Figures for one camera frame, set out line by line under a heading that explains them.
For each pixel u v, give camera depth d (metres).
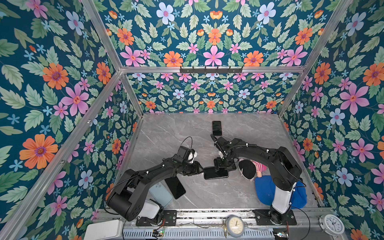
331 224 0.69
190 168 0.76
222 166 0.78
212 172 0.87
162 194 0.81
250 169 0.81
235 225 0.68
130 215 0.41
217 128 1.36
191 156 0.77
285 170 0.46
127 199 0.43
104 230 0.66
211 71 0.93
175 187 0.86
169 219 0.73
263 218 0.72
